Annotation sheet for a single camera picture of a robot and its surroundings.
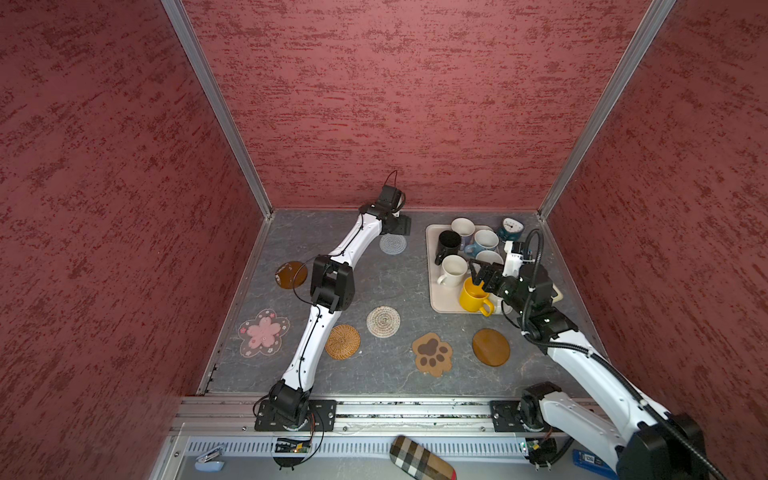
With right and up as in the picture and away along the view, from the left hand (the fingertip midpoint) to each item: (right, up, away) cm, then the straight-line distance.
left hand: (399, 230), depth 105 cm
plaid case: (+3, -53, -39) cm, 66 cm away
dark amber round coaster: (-37, -16, -5) cm, 41 cm away
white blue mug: (+31, -4, -2) cm, 31 cm away
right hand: (+21, -11, -24) cm, 34 cm away
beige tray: (+14, -23, -10) cm, 29 cm away
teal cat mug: (+44, 0, +8) cm, 44 cm away
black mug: (+17, -5, -4) cm, 18 cm away
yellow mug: (+22, -21, -17) cm, 35 cm away
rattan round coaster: (-18, -34, -18) cm, 42 cm away
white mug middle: (+30, -9, -8) cm, 32 cm away
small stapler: (-44, -55, -38) cm, 80 cm away
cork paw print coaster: (+9, -37, -21) cm, 44 cm away
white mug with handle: (+18, -13, -7) cm, 24 cm away
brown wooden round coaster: (+26, -35, -19) cm, 48 cm away
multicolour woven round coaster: (-5, -29, -15) cm, 33 cm away
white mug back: (+24, +1, +2) cm, 25 cm away
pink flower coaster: (-42, -32, -17) cm, 55 cm away
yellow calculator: (+52, -22, -10) cm, 58 cm away
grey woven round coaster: (-3, -5, +5) cm, 8 cm away
